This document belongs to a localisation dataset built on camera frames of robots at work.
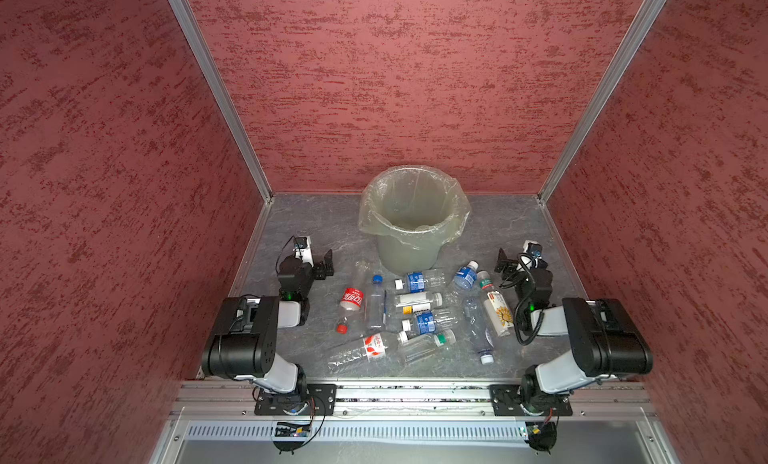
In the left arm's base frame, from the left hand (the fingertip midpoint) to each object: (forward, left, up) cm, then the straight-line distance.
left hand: (318, 255), depth 94 cm
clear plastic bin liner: (+15, -31, +8) cm, 35 cm away
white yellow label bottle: (-14, -32, -3) cm, 35 cm away
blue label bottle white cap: (-7, -47, -3) cm, 48 cm away
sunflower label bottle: (-16, -55, -2) cm, 57 cm away
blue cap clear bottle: (-14, -20, -4) cm, 25 cm away
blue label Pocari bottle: (-21, -34, -1) cm, 40 cm away
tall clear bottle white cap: (-20, -50, -7) cm, 54 cm away
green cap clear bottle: (-26, -31, -7) cm, 42 cm away
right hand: (0, -62, +2) cm, 62 cm away
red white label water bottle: (-28, -19, -2) cm, 34 cm away
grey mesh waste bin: (-1, -26, -1) cm, 26 cm away
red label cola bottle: (-5, -12, -6) cm, 14 cm away
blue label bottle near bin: (-8, -33, -2) cm, 34 cm away
